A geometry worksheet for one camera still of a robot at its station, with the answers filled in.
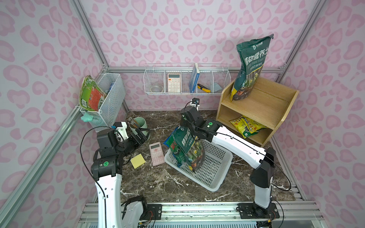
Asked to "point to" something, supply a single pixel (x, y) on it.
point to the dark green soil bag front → (187, 150)
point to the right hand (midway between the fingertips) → (183, 115)
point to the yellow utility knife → (204, 88)
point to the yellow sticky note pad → (137, 161)
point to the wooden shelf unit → (260, 114)
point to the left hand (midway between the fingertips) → (144, 132)
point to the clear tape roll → (157, 89)
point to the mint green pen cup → (142, 124)
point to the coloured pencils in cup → (133, 122)
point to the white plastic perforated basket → (216, 169)
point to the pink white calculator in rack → (174, 82)
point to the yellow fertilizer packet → (246, 126)
